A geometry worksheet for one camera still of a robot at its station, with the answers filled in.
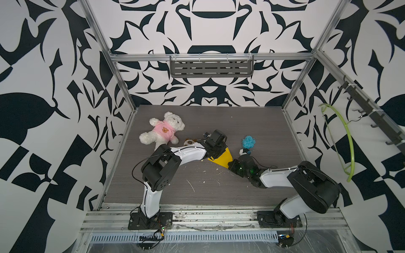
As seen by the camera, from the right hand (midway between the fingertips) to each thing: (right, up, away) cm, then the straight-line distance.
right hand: (227, 161), depth 92 cm
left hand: (0, +10, 0) cm, 10 cm away
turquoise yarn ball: (+14, +10, +7) cm, 19 cm away
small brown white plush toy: (-23, +10, +7) cm, 26 cm away
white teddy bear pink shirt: (-37, +17, +4) cm, 41 cm away
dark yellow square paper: (-2, +2, -5) cm, 6 cm away
